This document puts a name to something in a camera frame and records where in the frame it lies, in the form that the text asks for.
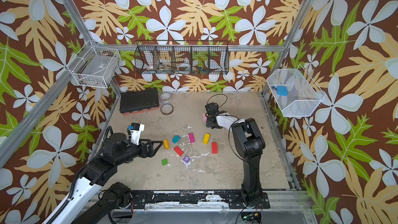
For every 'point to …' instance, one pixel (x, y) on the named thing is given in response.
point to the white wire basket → (95, 65)
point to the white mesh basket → (296, 93)
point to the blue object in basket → (282, 90)
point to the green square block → (164, 162)
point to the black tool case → (137, 101)
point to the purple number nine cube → (186, 159)
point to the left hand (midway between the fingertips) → (156, 140)
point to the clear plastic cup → (166, 98)
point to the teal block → (175, 139)
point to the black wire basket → (190, 57)
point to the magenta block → (192, 137)
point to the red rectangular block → (178, 150)
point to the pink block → (204, 117)
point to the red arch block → (214, 148)
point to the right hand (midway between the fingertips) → (211, 123)
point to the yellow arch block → (206, 138)
